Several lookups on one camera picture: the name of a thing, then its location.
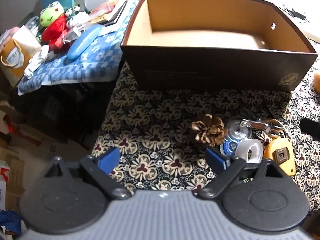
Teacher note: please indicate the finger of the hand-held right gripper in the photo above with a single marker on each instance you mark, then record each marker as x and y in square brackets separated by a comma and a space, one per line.
[311, 129]

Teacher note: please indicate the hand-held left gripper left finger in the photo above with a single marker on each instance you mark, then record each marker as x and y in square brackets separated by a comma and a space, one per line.
[109, 160]

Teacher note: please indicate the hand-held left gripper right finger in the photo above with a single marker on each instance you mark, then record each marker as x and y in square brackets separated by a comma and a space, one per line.
[215, 160]

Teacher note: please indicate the brown pinecone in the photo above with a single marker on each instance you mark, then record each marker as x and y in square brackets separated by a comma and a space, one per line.
[207, 131]

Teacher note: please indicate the clear adhesive tape roll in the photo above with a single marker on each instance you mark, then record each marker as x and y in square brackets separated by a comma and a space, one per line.
[247, 150]

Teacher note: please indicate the clear blue correction tape dispenser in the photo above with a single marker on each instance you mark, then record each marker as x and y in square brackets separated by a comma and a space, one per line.
[235, 132]

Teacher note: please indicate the orange tape measure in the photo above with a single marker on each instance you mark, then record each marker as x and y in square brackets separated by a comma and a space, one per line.
[280, 155]

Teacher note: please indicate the metal eyelash curler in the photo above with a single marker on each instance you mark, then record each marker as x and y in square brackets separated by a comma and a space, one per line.
[265, 126]

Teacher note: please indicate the dark brown cardboard box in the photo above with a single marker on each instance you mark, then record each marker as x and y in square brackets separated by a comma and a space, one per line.
[212, 65]

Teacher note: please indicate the orange round object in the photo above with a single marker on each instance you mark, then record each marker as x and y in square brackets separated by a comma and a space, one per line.
[317, 81]

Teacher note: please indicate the blue checkered cloth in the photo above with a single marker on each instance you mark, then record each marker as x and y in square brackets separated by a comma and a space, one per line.
[87, 65]

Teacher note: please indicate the cardboard boxes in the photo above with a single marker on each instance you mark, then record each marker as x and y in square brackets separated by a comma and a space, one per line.
[10, 175]

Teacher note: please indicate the blue glasses case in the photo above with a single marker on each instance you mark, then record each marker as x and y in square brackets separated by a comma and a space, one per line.
[83, 42]

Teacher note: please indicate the crumpled white paper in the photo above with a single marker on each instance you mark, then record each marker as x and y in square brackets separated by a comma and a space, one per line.
[37, 60]

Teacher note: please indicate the clear plastic package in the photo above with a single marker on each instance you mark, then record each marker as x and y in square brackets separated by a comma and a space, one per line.
[72, 32]

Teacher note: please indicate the gold paper gift bag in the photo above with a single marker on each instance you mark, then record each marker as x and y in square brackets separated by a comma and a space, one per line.
[17, 55]

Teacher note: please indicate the stack of books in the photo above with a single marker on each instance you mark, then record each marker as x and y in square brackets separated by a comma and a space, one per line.
[110, 10]

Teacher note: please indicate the small panda plush toy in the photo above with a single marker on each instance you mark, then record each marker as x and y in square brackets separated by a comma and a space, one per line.
[75, 13]

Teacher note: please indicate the green frog plush toy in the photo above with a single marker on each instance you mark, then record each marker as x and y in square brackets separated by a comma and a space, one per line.
[51, 17]

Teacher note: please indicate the dark phone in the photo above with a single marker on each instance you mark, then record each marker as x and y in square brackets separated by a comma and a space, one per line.
[80, 3]

